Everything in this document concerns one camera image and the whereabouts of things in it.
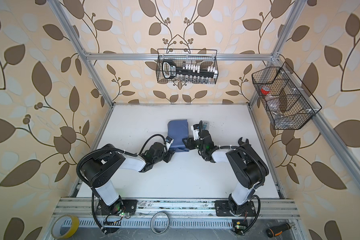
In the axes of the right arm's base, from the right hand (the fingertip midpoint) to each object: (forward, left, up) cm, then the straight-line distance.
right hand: (186, 140), depth 93 cm
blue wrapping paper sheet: (+8, +6, -1) cm, 10 cm away
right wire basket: (+3, -51, +28) cm, 59 cm away
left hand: (-3, +9, -4) cm, 10 cm away
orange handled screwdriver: (-47, -37, -3) cm, 60 cm away
